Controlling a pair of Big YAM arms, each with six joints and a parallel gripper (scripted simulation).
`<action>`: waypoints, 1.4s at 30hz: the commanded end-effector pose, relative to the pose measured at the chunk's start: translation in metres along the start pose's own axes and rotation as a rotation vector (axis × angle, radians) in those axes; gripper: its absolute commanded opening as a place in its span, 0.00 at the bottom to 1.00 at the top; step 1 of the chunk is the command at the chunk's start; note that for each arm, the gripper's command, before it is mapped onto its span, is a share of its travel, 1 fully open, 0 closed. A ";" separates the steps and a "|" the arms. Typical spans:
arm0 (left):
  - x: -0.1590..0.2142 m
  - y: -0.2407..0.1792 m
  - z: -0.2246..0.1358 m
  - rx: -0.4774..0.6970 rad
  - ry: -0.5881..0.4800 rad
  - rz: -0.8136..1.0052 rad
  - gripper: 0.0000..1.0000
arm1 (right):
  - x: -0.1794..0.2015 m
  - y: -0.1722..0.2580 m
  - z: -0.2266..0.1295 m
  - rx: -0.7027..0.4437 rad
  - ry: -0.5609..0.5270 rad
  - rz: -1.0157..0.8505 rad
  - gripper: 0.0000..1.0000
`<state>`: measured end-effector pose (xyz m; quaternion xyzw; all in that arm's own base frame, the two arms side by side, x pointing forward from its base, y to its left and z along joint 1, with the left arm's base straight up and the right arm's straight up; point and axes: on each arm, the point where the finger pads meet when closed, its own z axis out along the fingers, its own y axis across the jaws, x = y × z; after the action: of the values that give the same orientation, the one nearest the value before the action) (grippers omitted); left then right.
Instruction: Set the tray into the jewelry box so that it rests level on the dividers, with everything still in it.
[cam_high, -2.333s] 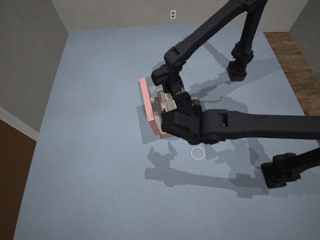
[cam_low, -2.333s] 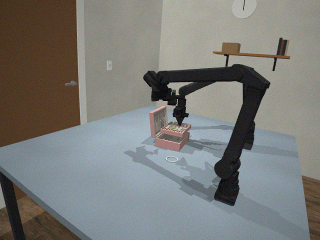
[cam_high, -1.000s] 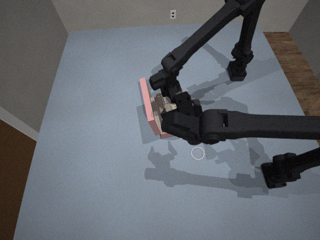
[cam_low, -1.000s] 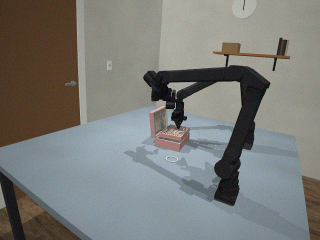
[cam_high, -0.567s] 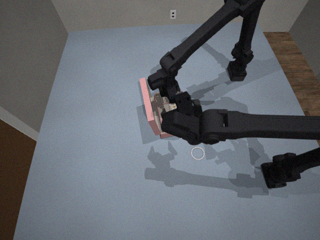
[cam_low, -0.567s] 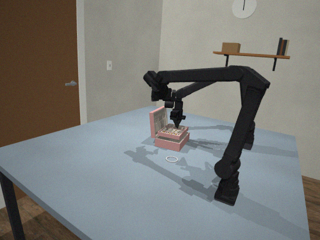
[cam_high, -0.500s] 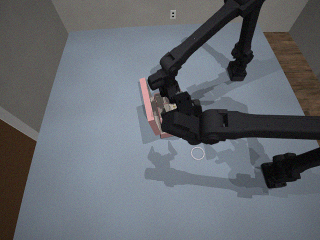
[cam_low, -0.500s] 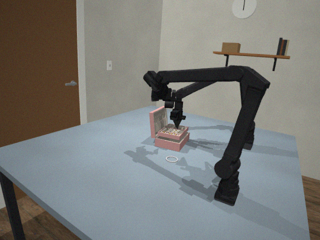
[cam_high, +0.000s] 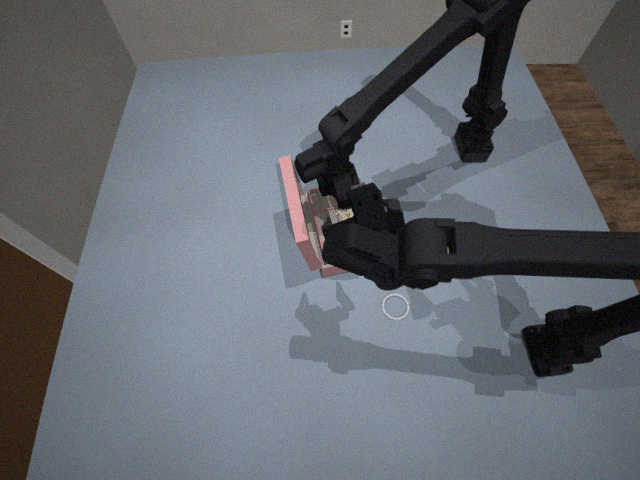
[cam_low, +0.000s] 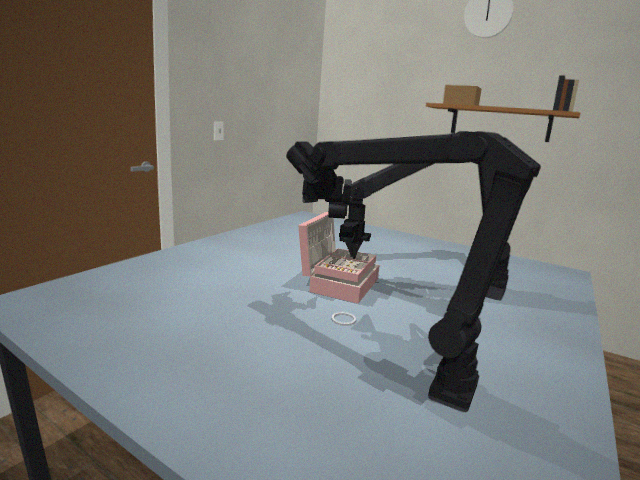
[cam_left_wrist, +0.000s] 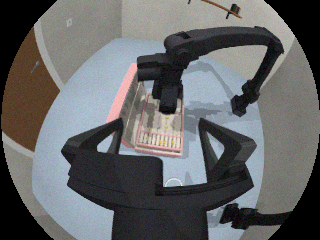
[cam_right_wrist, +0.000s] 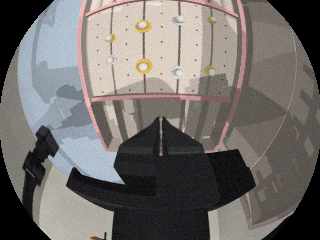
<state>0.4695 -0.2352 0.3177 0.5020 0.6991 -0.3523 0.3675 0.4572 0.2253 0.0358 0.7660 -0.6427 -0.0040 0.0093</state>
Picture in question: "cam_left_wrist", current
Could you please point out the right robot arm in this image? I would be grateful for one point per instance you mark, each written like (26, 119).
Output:
(199, 42)

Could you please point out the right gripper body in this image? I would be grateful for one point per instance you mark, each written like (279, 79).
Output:
(154, 90)

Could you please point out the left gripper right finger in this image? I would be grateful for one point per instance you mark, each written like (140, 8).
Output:
(237, 148)

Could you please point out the pink jewelry box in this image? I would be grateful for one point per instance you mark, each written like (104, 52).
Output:
(132, 123)

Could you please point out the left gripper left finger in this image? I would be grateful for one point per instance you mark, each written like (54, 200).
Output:
(90, 139)

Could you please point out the beige jewelry tray with pink rim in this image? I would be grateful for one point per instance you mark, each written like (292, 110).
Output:
(169, 134)

